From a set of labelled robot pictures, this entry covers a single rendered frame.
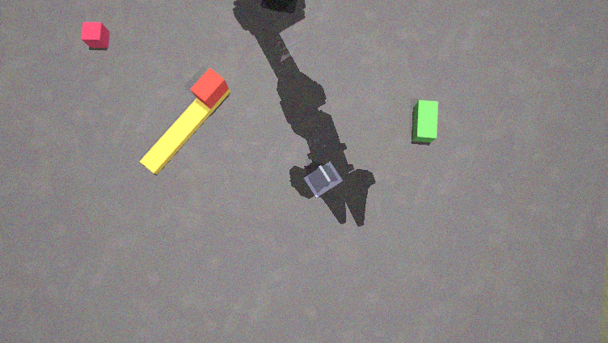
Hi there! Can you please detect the green rectangular block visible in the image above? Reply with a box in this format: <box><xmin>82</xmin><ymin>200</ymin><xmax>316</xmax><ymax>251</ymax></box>
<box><xmin>412</xmin><ymin>100</ymin><xmax>437</xmax><ymax>142</ymax></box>

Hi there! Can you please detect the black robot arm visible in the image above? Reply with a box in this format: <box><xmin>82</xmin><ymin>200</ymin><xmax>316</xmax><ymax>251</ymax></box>
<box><xmin>261</xmin><ymin>0</ymin><xmax>297</xmax><ymax>13</ymax></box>

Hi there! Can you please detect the pink cube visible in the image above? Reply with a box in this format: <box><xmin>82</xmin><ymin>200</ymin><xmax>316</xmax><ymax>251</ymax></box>
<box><xmin>81</xmin><ymin>23</ymin><xmax>110</xmax><ymax>48</ymax></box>

